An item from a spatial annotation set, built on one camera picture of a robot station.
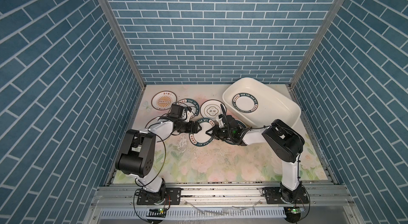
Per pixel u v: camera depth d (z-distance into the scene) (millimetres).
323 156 913
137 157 458
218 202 732
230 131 754
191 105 1089
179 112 770
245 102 1118
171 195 741
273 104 1062
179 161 848
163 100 1116
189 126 825
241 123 987
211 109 1058
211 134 858
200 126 893
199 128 889
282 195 670
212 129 887
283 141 532
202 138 912
